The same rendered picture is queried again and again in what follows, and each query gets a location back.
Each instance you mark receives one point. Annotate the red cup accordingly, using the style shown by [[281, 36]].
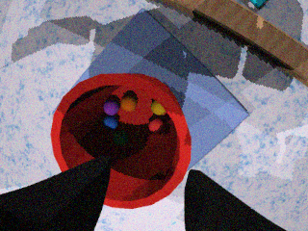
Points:
[[146, 169]]

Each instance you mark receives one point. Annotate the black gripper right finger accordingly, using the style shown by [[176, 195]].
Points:
[[210, 207]]

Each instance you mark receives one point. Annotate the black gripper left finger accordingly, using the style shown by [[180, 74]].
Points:
[[69, 201]]

